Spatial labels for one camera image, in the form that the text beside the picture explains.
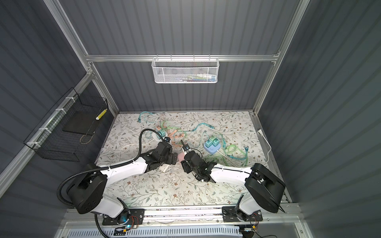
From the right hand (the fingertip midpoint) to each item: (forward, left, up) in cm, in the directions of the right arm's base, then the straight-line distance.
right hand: (188, 160), depth 86 cm
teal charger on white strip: (+20, +18, +1) cm, 27 cm away
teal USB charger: (+12, -13, -1) cm, 18 cm away
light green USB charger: (+12, -17, 0) cm, 21 cm away
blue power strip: (+10, -15, -5) cm, 19 cm away
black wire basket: (+4, +58, +25) cm, 63 cm away
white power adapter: (-3, +14, -4) cm, 15 cm away
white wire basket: (+76, +4, +14) cm, 77 cm away
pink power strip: (+4, +5, -4) cm, 7 cm away
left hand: (+4, +11, -1) cm, 12 cm away
